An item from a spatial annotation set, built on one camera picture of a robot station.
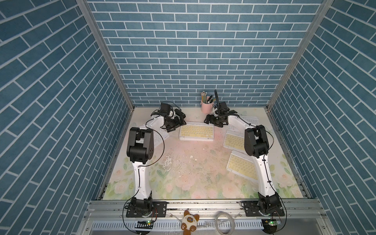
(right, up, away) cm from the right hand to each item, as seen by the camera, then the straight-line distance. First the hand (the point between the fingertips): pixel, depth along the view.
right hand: (209, 122), depth 107 cm
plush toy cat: (-13, -46, -39) cm, 62 cm away
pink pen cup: (-1, +11, +4) cm, 12 cm away
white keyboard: (+35, +1, +5) cm, 35 cm away
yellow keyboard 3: (+19, -25, -18) cm, 36 cm away
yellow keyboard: (-10, -7, -5) cm, 13 cm away
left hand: (-18, -2, -6) cm, 19 cm away
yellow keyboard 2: (+17, -12, -5) cm, 22 cm away
